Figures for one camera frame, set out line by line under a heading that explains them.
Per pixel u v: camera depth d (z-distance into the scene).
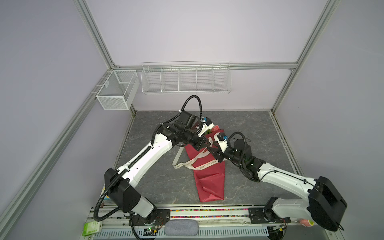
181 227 0.69
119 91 1.02
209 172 0.86
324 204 0.41
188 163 0.84
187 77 0.99
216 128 1.05
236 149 0.61
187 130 0.61
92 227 0.70
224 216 0.75
